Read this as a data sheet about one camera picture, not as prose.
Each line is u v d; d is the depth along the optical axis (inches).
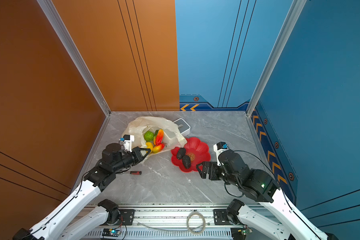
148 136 38.9
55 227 16.2
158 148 37.0
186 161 34.9
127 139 27.0
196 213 29.1
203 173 22.0
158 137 37.5
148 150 29.0
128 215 29.1
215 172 21.7
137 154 25.4
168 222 28.6
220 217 28.5
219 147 22.8
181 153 36.0
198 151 38.2
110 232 28.0
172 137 38.1
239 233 27.8
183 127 41.4
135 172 33.9
